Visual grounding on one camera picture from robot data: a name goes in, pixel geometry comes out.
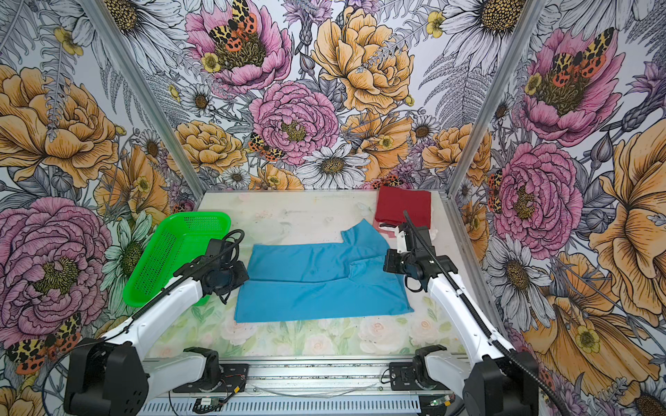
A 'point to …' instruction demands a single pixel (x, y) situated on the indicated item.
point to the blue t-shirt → (316, 280)
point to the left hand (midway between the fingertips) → (242, 285)
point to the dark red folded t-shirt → (393, 201)
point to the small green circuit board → (203, 404)
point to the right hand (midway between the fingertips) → (387, 267)
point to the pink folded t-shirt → (389, 229)
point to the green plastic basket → (179, 238)
